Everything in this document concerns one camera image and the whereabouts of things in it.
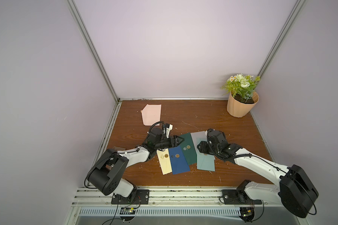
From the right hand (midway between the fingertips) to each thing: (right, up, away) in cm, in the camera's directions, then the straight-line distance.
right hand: (198, 141), depth 84 cm
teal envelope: (+5, -13, +2) cm, 14 cm away
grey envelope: (+1, 0, +12) cm, 12 cm away
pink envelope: (-33, +16, +27) cm, 45 cm away
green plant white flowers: (+28, +36, +5) cm, 46 cm away
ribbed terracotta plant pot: (+31, +21, +15) cm, 40 cm away
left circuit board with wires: (-40, -35, -12) cm, 55 cm away
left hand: (-9, +1, -3) cm, 10 cm away
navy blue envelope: (-12, -14, +2) cm, 19 cm away
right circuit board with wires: (+23, -34, -13) cm, 43 cm away
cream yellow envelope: (-21, -13, +2) cm, 25 cm away
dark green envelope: (-5, -6, +8) cm, 11 cm away
